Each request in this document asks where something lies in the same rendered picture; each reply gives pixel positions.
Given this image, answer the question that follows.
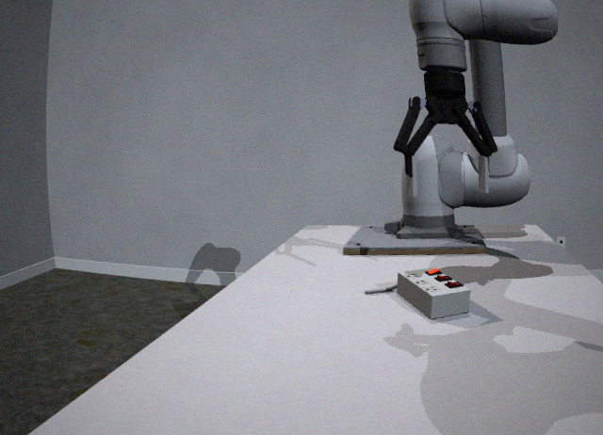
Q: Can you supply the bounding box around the white power strip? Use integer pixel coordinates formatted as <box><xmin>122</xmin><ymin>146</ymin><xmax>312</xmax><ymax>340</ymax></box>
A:
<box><xmin>365</xmin><ymin>268</ymin><xmax>470</xmax><ymax>319</ymax></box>

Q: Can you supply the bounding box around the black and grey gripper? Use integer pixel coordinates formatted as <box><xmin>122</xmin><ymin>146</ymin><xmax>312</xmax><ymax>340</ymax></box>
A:
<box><xmin>394</xmin><ymin>72</ymin><xmax>497</xmax><ymax>197</ymax></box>

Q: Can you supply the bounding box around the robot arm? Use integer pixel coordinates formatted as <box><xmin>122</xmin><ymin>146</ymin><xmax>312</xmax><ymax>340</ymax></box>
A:
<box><xmin>384</xmin><ymin>0</ymin><xmax>558</xmax><ymax>239</ymax></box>

